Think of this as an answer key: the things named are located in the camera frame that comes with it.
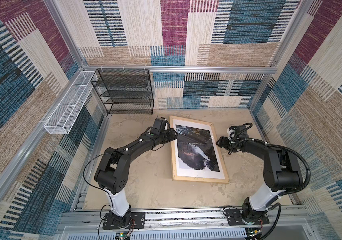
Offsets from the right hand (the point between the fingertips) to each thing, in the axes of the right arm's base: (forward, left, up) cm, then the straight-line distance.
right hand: (220, 145), depth 97 cm
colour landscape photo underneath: (-3, +16, +3) cm, 17 cm away
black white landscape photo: (-5, +17, +3) cm, 18 cm away
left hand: (+4, +28, +10) cm, 30 cm away
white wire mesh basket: (-3, +81, +32) cm, 87 cm away
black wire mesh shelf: (+40, +64, +14) cm, 77 cm away
